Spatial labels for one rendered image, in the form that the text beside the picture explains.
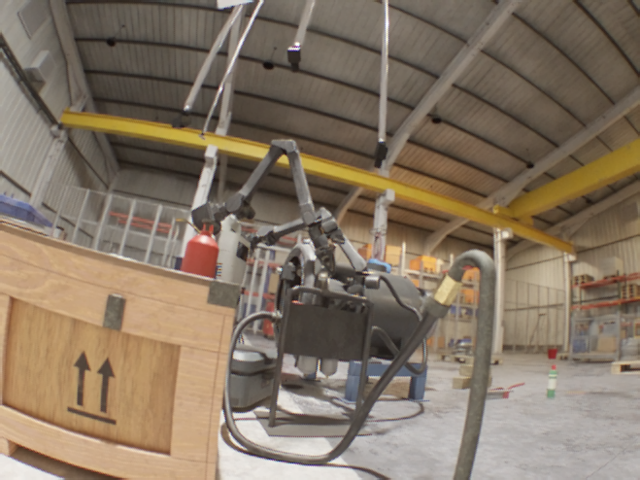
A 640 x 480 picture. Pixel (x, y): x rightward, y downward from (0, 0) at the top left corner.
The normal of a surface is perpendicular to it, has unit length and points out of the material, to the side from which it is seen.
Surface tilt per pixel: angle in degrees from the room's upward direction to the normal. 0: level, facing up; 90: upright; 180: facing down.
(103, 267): 90
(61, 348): 90
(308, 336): 90
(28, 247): 90
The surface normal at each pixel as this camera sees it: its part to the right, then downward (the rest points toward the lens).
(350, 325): 0.38, -0.21
